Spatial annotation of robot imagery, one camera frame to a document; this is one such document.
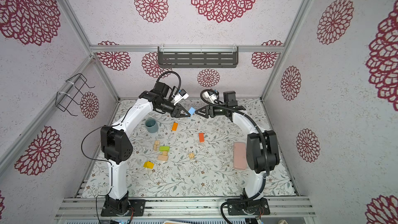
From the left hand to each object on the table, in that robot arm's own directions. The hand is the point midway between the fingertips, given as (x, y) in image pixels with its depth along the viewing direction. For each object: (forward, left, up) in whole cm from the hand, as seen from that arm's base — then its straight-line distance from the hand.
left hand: (187, 116), depth 83 cm
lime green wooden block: (-8, +15, -22) cm, 28 cm away
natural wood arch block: (-14, +14, -20) cm, 28 cm away
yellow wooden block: (-18, +23, -20) cm, 35 cm away
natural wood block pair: (-6, +20, -20) cm, 29 cm away
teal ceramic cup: (+4, +23, -14) cm, 27 cm away
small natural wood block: (-14, -1, -20) cm, 24 cm away
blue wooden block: (+1, -2, +4) cm, 4 cm away
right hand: (+3, -6, +2) cm, 7 cm away
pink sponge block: (-14, -29, -19) cm, 38 cm away
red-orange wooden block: (0, -8, -22) cm, 23 cm away
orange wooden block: (+9, +10, -22) cm, 25 cm away
